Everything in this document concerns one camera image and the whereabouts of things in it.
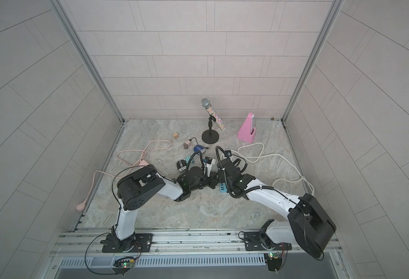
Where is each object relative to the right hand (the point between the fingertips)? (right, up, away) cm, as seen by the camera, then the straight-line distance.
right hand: (222, 169), depth 87 cm
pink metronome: (+16, +20, +14) cm, 29 cm away
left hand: (+2, -4, +1) cm, 4 cm away
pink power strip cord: (-68, -17, -5) cm, 70 cm away
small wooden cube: (-28, +17, +20) cm, 39 cm away
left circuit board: (-39, -33, -21) cm, 55 cm away
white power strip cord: (+24, +6, +12) cm, 27 cm away
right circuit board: (+20, -33, -19) cm, 42 cm away
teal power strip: (0, -9, -3) cm, 9 cm away
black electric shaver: (-21, +1, +4) cm, 22 cm away
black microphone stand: (-6, +16, +21) cm, 27 cm away
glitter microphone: (-8, +34, 0) cm, 35 cm away
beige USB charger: (-20, +12, +14) cm, 27 cm away
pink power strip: (-43, +2, +6) cm, 43 cm away
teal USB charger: (-19, +4, +9) cm, 22 cm away
